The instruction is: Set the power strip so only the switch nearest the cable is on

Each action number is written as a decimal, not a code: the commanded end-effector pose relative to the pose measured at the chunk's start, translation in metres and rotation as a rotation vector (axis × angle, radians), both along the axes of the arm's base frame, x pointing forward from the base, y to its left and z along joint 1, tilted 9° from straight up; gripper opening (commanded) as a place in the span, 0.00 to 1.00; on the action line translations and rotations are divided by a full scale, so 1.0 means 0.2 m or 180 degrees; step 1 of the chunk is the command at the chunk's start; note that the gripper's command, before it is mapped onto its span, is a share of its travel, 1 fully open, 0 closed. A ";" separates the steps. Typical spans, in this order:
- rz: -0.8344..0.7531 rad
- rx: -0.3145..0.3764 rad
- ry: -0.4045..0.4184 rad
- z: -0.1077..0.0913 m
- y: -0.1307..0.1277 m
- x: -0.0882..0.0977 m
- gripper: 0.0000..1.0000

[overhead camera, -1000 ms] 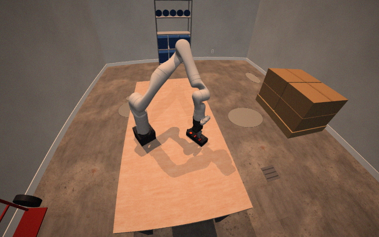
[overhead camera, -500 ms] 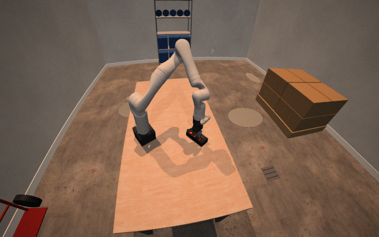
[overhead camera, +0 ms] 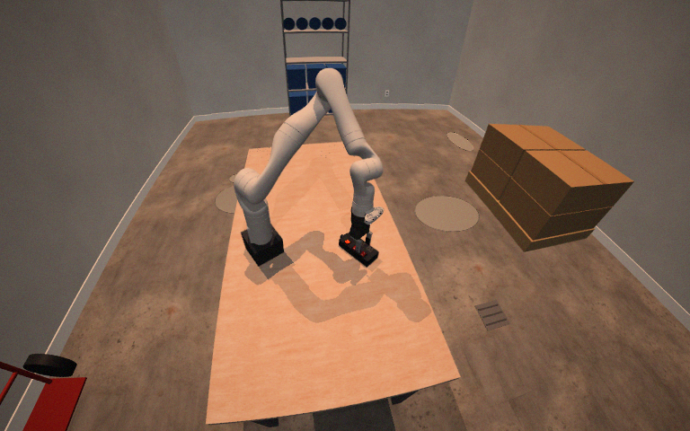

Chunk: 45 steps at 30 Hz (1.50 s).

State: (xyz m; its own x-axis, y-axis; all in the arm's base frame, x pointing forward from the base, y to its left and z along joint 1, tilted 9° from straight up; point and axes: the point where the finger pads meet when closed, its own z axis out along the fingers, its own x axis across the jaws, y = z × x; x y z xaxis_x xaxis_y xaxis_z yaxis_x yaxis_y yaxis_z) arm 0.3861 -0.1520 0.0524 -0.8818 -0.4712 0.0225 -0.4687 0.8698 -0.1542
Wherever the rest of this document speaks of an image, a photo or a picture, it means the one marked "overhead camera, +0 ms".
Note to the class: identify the black power strip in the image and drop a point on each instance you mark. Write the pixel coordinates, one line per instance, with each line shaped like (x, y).
(367, 255)

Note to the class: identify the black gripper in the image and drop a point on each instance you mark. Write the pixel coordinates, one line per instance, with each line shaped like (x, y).
(361, 219)

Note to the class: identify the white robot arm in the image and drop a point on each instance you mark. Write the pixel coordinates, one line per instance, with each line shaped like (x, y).
(289, 138)

